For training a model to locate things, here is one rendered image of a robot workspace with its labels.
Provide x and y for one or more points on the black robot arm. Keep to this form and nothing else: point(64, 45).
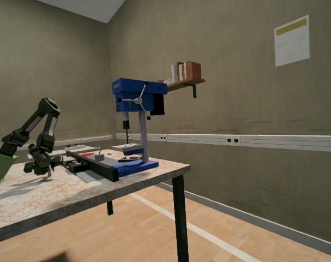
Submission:
point(45, 139)

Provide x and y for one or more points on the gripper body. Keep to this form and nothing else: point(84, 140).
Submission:
point(29, 167)

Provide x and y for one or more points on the blue drill press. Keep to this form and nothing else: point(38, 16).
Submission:
point(137, 96)

